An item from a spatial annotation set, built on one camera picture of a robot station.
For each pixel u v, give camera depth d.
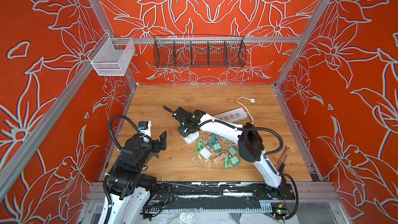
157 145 0.61
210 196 0.73
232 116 0.98
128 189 0.46
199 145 0.86
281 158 0.83
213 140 0.88
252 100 1.07
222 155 0.81
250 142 0.52
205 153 0.84
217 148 0.85
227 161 0.81
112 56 0.94
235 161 0.79
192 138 0.88
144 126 0.57
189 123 0.63
